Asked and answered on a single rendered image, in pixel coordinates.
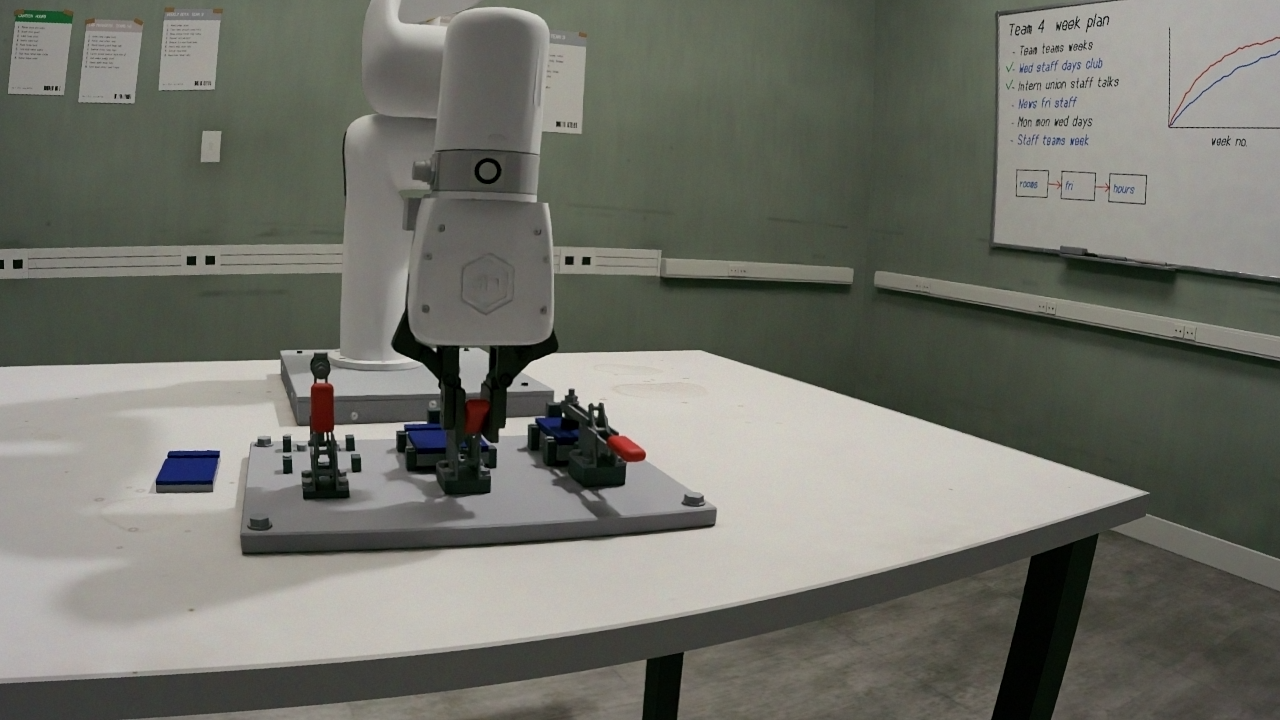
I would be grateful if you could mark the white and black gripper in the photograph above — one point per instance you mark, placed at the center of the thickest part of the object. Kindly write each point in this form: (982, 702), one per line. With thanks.
(484, 283)

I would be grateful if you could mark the grey toggle clamp with red handle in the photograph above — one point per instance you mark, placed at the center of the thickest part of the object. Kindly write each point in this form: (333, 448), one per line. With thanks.
(599, 460)

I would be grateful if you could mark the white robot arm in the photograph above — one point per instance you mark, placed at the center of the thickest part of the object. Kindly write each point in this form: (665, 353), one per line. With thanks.
(487, 138)

